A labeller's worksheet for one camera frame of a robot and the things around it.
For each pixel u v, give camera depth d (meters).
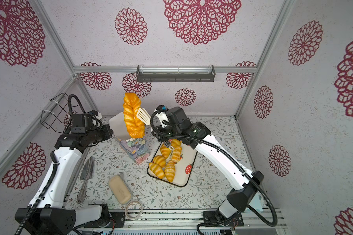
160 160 0.90
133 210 0.78
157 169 0.87
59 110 0.80
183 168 0.92
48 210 0.38
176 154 0.95
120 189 0.80
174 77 0.86
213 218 0.73
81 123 0.53
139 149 0.85
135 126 0.68
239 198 0.48
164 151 0.96
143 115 0.68
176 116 0.48
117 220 0.73
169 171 0.86
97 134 0.65
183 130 0.49
